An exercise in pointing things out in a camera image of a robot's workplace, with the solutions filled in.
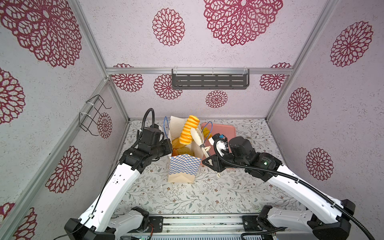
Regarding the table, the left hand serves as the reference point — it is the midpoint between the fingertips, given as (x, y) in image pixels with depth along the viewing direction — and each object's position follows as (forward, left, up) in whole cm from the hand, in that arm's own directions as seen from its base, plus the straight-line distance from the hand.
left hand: (172, 147), depth 73 cm
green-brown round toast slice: (+10, -6, -19) cm, 22 cm away
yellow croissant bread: (+28, -21, -23) cm, 42 cm away
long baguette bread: (0, -2, +3) cm, 4 cm away
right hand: (-9, -15, +4) cm, 18 cm away
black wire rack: (+13, +43, +7) cm, 45 cm away
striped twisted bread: (0, -7, +8) cm, 10 cm away
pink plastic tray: (+32, -38, -26) cm, 56 cm away
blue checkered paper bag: (-6, -6, -4) cm, 9 cm away
